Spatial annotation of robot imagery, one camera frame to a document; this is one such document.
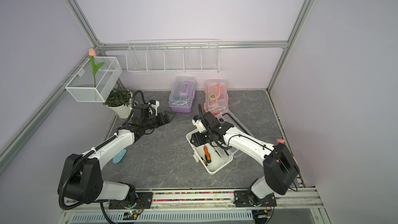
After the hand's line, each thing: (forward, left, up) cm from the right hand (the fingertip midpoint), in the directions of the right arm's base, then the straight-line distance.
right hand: (195, 139), depth 82 cm
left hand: (+11, +13, +5) cm, 18 cm away
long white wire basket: (+50, +15, +19) cm, 55 cm away
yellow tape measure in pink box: (+33, -11, -3) cm, 35 cm away
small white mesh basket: (+16, +54, +24) cm, 61 cm away
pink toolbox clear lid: (+35, -16, +4) cm, 39 cm away
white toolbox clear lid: (+14, -20, -1) cm, 25 cm away
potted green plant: (+24, +46, +5) cm, 52 cm away
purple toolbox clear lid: (+37, +10, 0) cm, 38 cm away
